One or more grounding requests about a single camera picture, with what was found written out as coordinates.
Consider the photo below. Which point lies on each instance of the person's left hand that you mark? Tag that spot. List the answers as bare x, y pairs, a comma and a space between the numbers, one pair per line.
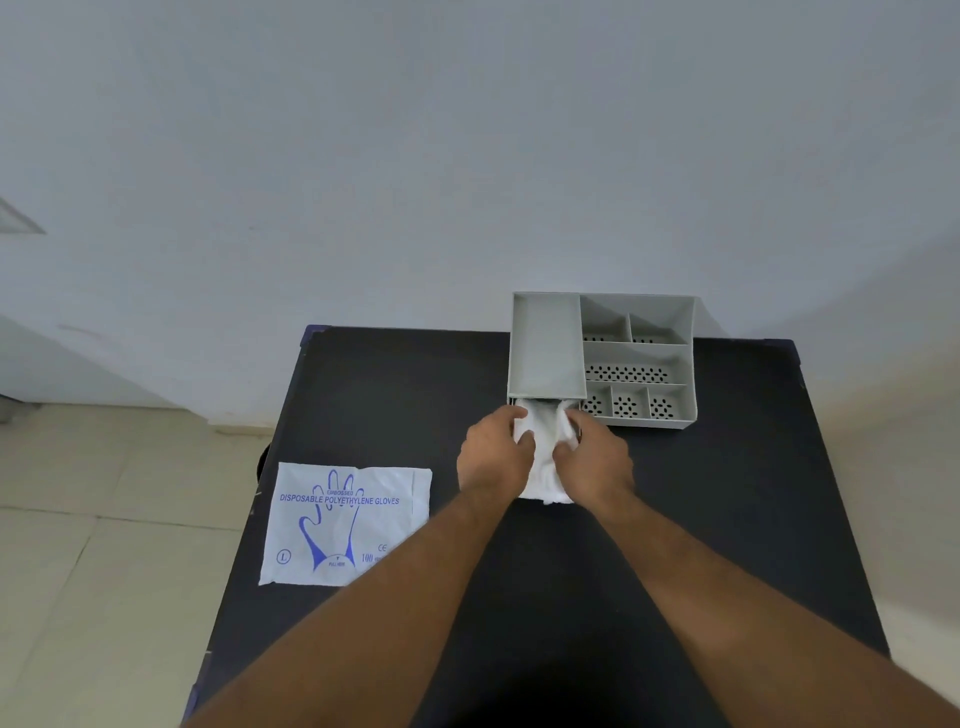
487, 457

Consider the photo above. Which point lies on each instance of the person's right hand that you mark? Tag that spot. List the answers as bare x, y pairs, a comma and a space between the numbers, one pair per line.
600, 472

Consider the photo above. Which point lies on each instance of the grey plastic organiser tray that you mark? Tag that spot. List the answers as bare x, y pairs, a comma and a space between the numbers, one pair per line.
544, 345

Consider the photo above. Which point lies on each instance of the white glove packet blue print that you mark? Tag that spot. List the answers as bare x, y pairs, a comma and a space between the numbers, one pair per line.
300, 555

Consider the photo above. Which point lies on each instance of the person's left forearm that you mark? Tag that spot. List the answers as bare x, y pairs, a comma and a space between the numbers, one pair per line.
360, 622

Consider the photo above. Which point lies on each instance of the blue table corner cap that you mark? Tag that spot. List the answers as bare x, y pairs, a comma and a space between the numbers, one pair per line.
311, 332

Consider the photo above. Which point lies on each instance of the white door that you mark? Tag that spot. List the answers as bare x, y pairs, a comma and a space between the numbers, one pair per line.
60, 375

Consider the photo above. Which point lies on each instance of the white wall switch plate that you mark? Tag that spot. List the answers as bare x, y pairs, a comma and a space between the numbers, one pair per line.
11, 221

